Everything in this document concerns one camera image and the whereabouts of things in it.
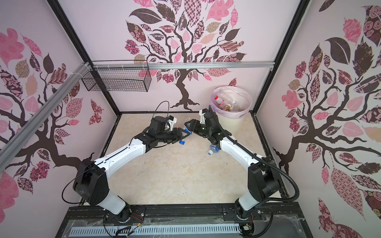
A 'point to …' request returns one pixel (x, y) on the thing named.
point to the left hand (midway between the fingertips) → (187, 137)
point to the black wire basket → (130, 76)
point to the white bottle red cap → (218, 100)
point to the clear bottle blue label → (214, 149)
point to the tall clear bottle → (237, 102)
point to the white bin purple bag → (233, 120)
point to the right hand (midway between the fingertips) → (188, 123)
